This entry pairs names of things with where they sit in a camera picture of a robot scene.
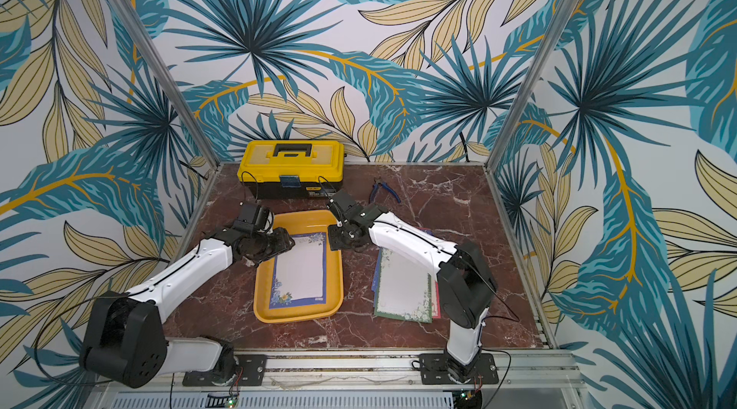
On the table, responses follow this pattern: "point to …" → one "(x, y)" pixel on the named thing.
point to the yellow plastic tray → (298, 223)
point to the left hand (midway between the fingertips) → (289, 248)
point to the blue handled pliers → (378, 183)
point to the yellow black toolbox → (292, 169)
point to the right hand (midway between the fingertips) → (336, 240)
